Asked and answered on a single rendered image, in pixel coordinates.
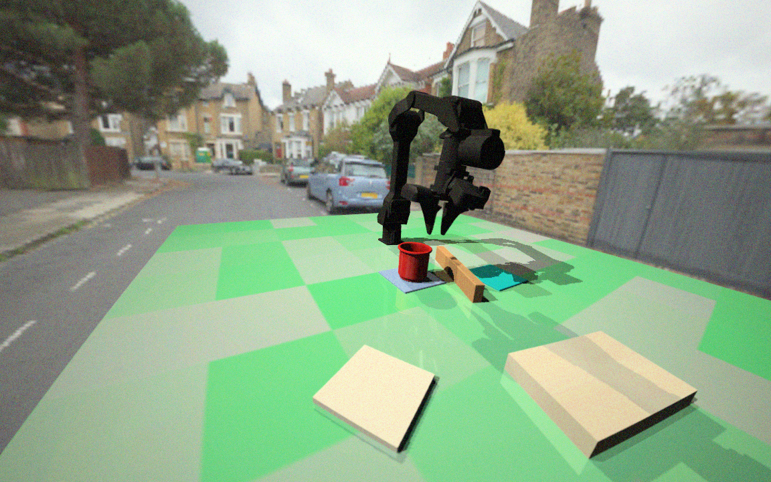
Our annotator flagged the tan wooden bar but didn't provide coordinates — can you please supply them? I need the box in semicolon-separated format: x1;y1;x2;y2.
436;246;485;303

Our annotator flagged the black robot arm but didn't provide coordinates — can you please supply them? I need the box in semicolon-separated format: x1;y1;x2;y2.
377;90;505;245

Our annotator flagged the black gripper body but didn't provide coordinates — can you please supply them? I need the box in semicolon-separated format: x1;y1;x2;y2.
400;161;470;206

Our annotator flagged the red cup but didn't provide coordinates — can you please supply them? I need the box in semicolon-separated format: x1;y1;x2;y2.
398;242;432;283

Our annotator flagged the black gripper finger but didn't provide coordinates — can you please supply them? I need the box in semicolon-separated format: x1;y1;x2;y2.
420;203;442;235
441;202;469;236

